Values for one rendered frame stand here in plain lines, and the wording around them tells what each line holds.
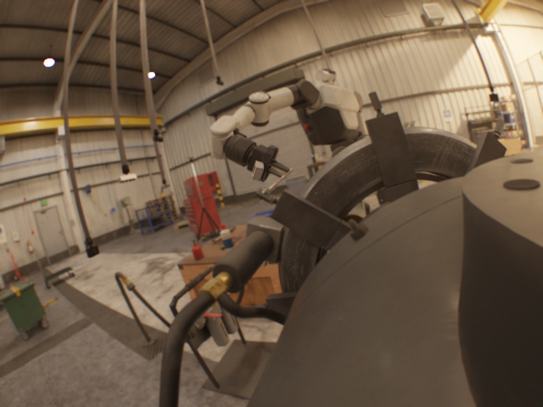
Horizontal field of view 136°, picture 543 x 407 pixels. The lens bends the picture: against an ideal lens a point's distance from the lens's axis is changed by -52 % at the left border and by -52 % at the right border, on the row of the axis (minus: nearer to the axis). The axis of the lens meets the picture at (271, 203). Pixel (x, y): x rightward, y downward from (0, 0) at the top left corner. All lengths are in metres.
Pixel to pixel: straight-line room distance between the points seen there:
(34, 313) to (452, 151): 3.50
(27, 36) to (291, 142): 11.29
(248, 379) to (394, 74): 9.42
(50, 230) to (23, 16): 7.95
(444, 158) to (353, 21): 9.94
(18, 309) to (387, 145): 3.32
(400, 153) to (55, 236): 10.67
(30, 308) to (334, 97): 3.45
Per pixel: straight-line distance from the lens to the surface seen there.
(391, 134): 0.52
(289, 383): 0.16
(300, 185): 6.89
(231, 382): 1.29
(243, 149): 0.70
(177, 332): 0.35
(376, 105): 0.53
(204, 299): 0.39
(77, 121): 11.54
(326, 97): 1.16
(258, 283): 1.50
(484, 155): 0.62
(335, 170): 0.54
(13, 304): 3.17
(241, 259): 0.47
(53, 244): 10.64
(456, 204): 0.22
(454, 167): 0.60
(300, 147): 9.20
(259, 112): 0.93
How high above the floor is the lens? 0.95
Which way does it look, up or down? 8 degrees down
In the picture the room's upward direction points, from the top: 14 degrees counter-clockwise
